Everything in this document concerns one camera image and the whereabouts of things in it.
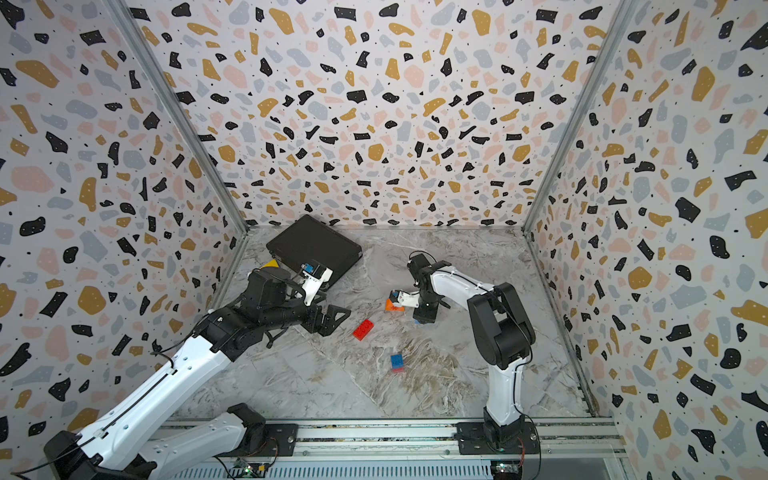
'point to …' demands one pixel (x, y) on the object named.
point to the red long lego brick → (363, 329)
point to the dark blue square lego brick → (397, 361)
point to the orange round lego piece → (389, 306)
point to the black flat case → (310, 241)
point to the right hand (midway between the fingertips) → (425, 311)
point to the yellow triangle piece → (271, 263)
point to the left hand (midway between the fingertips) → (338, 303)
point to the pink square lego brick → (398, 370)
